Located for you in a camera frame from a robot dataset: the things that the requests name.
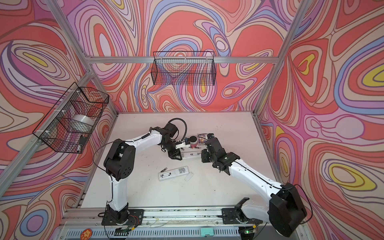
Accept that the white remote with coloured buttons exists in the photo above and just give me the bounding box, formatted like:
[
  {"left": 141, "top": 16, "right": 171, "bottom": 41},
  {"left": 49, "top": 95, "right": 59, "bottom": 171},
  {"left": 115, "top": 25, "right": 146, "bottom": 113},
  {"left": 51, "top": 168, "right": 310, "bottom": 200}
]
[{"left": 181, "top": 151, "right": 202, "bottom": 159}]

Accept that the white remote with back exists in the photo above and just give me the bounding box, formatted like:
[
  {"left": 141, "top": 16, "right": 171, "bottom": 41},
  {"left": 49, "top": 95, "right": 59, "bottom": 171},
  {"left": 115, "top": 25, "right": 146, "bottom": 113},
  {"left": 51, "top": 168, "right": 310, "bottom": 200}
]
[{"left": 158, "top": 166, "right": 190, "bottom": 182}]

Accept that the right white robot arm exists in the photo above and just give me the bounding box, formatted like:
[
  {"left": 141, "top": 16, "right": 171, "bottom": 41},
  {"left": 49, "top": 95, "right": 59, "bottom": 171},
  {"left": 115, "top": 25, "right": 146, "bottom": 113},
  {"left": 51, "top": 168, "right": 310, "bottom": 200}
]
[{"left": 201, "top": 134, "right": 307, "bottom": 238}]

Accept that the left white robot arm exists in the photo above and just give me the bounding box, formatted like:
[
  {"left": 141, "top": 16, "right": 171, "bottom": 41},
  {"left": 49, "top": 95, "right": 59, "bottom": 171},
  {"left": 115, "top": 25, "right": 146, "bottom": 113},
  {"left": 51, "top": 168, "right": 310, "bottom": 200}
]
[{"left": 102, "top": 122, "right": 182, "bottom": 226}]

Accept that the pink round speaker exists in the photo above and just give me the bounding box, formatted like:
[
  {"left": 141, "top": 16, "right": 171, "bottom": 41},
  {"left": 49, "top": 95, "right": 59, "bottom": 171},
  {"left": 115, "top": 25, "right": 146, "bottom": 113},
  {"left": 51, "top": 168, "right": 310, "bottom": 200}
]
[{"left": 189, "top": 136, "right": 199, "bottom": 148}]

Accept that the small purple card box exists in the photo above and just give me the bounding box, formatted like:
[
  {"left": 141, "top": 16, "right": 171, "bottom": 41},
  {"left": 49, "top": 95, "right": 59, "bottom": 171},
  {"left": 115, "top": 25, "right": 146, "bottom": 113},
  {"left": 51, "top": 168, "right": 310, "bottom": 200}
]
[{"left": 197, "top": 134, "right": 208, "bottom": 145}]

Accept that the silver tape roll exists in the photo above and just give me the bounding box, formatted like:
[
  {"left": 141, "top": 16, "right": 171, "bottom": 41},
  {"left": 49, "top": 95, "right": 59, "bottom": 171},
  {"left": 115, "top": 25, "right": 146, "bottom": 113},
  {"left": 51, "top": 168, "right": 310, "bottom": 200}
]
[{"left": 70, "top": 115, "right": 95, "bottom": 133}]

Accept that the red round sticker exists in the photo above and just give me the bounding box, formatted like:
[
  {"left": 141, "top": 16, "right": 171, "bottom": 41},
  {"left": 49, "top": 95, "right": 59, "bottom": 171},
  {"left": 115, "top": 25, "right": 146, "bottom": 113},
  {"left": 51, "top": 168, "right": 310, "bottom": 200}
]
[{"left": 80, "top": 229, "right": 93, "bottom": 240}]

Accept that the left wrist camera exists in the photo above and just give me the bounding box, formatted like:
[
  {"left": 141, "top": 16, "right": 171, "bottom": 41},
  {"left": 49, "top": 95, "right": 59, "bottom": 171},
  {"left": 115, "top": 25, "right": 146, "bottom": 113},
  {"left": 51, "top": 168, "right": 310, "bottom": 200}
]
[{"left": 175, "top": 138, "right": 191, "bottom": 149}]

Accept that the green box on rail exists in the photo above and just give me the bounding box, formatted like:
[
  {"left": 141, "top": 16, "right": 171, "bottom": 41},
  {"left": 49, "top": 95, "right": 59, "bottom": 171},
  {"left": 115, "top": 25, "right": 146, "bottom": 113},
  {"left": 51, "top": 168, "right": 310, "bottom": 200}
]
[{"left": 200, "top": 228, "right": 215, "bottom": 237}]

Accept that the black wire basket back wall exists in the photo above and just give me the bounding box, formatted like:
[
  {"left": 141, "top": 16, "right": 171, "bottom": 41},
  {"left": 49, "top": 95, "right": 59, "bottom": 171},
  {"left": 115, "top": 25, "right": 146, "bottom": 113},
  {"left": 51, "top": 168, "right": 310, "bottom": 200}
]
[{"left": 151, "top": 51, "right": 217, "bottom": 86}]

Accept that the black wire basket wall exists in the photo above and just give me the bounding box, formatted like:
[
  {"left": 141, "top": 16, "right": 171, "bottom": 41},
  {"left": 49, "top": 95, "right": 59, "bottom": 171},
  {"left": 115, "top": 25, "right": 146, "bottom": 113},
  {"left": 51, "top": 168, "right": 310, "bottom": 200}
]
[
  {"left": 151, "top": 51, "right": 217, "bottom": 86},
  {"left": 33, "top": 83, "right": 110, "bottom": 154}
]

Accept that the black wire basket left wall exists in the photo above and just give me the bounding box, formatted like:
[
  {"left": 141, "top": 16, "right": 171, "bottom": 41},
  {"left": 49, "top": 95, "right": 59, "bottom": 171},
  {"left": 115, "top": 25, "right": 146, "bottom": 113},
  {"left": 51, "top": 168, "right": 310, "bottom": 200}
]
[{"left": 33, "top": 83, "right": 110, "bottom": 154}]

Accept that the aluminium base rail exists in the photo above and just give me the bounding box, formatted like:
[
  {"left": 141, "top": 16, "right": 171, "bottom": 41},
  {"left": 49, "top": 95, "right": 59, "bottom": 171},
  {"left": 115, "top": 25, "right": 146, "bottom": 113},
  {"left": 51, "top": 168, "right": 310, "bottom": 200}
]
[{"left": 60, "top": 206, "right": 255, "bottom": 229}]

